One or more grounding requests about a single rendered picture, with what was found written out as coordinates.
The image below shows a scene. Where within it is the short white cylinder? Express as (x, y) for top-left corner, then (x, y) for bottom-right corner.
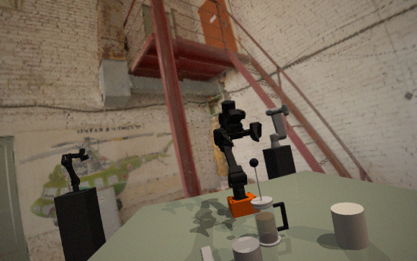
(232, 236), (263, 261)

